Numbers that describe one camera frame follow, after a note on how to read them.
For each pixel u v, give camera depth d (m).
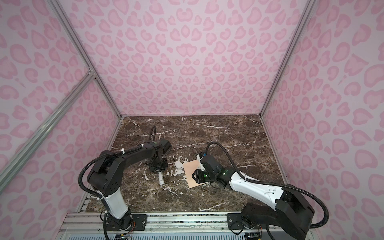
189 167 0.93
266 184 0.46
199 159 0.75
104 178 0.48
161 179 0.85
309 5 0.69
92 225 0.73
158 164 0.78
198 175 0.70
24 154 0.55
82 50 0.83
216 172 0.62
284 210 0.40
